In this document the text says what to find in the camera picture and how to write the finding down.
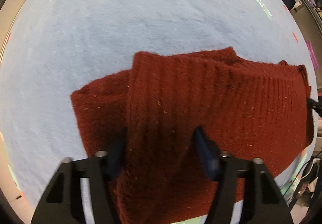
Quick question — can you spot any dark red knit sweater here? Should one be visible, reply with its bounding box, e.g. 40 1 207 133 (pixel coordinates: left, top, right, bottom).
71 47 314 223

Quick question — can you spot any dark blue hanging bag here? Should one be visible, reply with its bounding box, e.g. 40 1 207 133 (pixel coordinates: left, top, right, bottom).
282 0 296 11

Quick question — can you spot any blue patterned bed cover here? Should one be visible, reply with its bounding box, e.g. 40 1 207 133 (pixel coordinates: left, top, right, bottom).
1 0 318 223

